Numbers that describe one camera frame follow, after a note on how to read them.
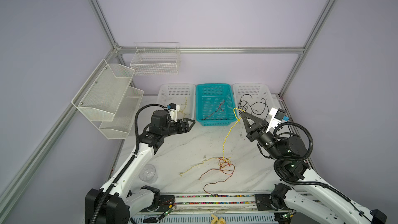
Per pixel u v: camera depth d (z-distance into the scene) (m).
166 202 0.73
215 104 1.15
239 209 0.73
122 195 0.39
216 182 0.74
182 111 1.09
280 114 0.50
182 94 1.19
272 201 0.66
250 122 0.58
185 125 0.67
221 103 1.15
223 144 0.92
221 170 0.84
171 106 0.70
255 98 1.18
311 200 0.56
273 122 0.52
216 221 0.69
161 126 0.60
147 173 0.82
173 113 0.70
